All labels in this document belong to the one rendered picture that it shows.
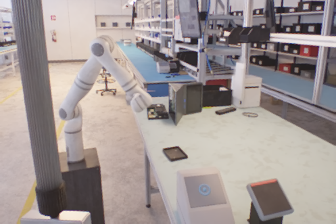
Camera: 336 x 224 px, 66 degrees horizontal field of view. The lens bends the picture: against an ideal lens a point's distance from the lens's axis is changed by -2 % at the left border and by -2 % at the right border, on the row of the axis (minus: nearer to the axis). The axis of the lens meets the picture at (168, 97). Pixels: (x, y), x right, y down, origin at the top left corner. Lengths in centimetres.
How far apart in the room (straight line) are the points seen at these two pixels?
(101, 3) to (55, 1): 190
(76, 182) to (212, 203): 91
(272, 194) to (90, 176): 97
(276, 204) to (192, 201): 24
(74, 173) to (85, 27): 1145
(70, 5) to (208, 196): 1230
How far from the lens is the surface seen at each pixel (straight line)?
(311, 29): 600
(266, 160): 126
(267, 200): 83
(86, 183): 153
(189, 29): 290
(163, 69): 368
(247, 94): 195
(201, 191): 79
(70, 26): 1279
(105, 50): 119
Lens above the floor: 156
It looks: 15 degrees down
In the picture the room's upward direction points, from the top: straight up
